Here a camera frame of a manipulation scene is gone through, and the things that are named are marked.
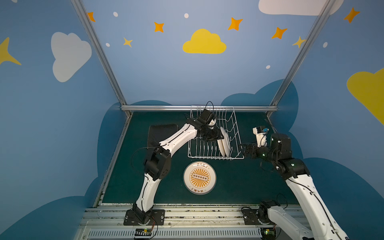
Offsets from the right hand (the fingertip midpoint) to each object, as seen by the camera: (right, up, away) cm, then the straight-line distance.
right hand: (247, 142), depth 74 cm
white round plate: (-24, -22, +13) cm, 35 cm away
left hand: (-11, +2, +13) cm, 17 cm away
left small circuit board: (-52, -44, -1) cm, 69 cm away
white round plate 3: (-8, -2, +14) cm, 16 cm away
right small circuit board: (+10, -45, -1) cm, 47 cm away
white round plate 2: (-11, -4, +12) cm, 17 cm away
